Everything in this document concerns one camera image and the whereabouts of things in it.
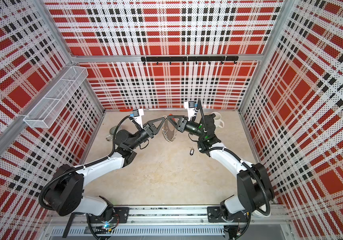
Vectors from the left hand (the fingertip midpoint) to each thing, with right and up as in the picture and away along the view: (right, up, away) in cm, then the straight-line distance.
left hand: (166, 121), depth 68 cm
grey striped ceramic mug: (-40, -11, +30) cm, 52 cm away
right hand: (+1, +1, +1) cm, 2 cm away
